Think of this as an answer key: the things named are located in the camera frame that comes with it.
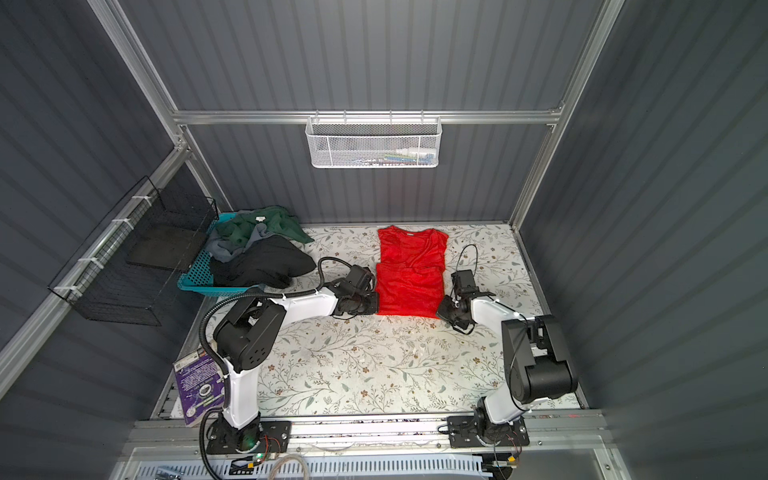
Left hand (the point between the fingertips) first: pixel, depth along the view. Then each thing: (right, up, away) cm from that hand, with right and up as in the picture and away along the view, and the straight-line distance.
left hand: (380, 305), depth 97 cm
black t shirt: (-35, +15, -4) cm, 38 cm away
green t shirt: (-46, +25, -3) cm, 52 cm away
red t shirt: (+10, +8, +5) cm, 14 cm away
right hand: (+21, -3, -2) cm, 21 cm away
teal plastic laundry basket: (-61, +9, +1) cm, 62 cm away
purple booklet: (-48, -18, -18) cm, 54 cm away
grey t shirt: (-49, +18, -4) cm, 53 cm away
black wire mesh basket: (-61, +13, -25) cm, 67 cm away
